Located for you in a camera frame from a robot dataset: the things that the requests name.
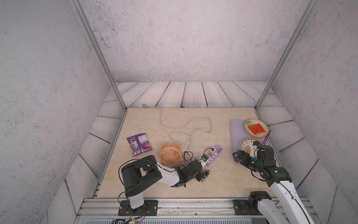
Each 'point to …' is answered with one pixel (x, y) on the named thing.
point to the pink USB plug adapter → (212, 152)
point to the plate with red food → (251, 121)
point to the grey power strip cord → (179, 136)
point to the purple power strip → (211, 158)
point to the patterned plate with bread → (245, 143)
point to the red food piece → (257, 128)
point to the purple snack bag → (139, 144)
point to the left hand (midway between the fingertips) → (206, 169)
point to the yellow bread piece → (249, 150)
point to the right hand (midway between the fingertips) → (239, 156)
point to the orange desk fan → (170, 153)
